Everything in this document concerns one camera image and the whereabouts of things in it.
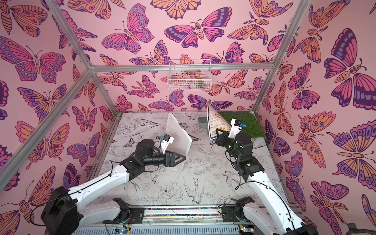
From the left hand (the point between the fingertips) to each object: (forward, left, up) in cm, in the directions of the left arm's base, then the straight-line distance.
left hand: (184, 158), depth 72 cm
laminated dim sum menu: (+17, -16, +8) cm, 25 cm away
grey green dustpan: (+42, -12, -20) cm, 48 cm away
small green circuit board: (-28, +30, -22) cm, 47 cm away
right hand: (+12, -17, +8) cm, 22 cm away
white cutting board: (+9, +1, +1) cm, 9 cm away
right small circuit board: (-26, -31, -21) cm, 46 cm away
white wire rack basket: (+59, -3, +5) cm, 59 cm away
